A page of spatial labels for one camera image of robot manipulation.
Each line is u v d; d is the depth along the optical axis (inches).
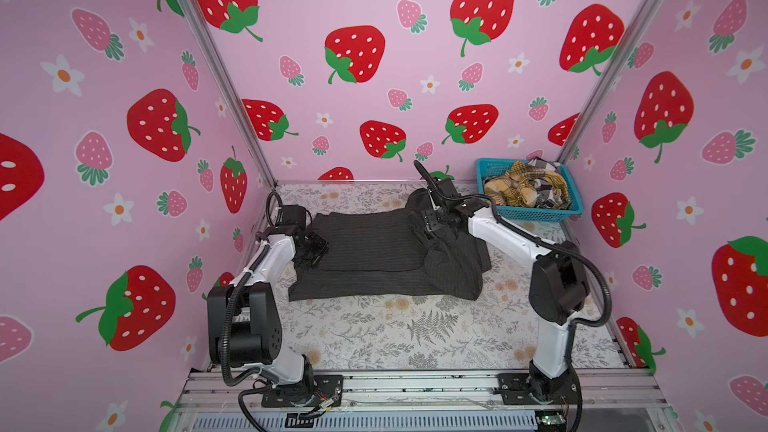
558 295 20.2
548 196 39.4
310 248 32.9
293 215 28.8
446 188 28.4
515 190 41.3
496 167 46.5
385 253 39.9
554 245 20.7
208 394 29.4
